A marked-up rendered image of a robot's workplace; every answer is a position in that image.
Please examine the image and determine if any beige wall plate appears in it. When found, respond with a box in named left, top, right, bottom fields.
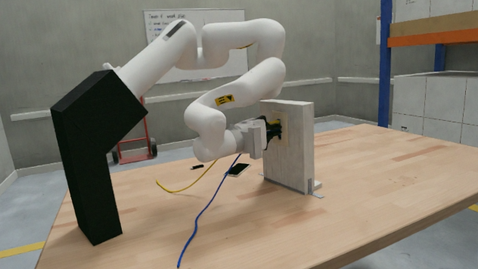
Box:
left=272, top=110, right=289, bottom=147

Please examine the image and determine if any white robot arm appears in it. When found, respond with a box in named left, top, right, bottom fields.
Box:
left=101, top=19, right=286, bottom=162

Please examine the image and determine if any black smartphone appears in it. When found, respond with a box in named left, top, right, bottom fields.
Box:
left=227, top=162, right=251, bottom=177

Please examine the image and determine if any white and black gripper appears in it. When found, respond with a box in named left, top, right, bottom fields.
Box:
left=234, top=116, right=282, bottom=151

